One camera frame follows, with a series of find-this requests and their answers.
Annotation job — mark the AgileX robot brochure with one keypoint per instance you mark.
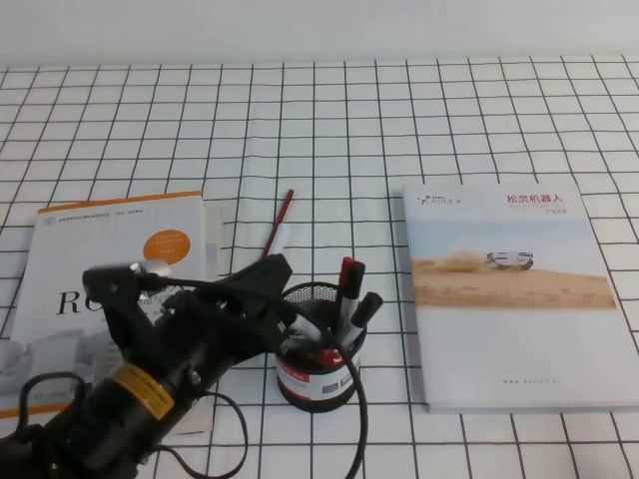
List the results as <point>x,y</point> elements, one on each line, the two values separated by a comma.
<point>514,306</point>

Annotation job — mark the white checkered tablecloth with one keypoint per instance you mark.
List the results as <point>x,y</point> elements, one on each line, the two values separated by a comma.
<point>344,138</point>

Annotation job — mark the black capped marker leaning right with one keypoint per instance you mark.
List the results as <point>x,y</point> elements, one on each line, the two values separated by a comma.
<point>358,321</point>

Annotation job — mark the black mesh pen holder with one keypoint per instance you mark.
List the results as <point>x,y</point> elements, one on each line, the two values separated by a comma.
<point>303,384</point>

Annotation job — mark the white paint marker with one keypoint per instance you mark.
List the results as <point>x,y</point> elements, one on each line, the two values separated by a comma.
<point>281,239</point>

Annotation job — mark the black capped marker upright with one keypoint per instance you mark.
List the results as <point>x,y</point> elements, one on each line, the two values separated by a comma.
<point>351,294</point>

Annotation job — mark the red round capped pen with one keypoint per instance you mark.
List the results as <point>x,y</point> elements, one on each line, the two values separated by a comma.
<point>326,358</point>

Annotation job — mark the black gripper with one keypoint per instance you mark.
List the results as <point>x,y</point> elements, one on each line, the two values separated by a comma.
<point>187,333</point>

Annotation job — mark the red pencil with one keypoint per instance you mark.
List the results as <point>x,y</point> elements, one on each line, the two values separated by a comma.
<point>273,238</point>

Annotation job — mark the book under ROS textbook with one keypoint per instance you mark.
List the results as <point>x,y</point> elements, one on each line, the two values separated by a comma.
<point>200,417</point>

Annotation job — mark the white ROS robotics textbook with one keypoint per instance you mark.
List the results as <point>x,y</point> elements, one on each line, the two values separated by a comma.
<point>56,326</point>

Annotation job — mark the white marker black cap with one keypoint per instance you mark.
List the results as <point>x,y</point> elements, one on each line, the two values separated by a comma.
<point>302,329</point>

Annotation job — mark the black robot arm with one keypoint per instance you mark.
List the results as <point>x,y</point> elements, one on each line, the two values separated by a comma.
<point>105,432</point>

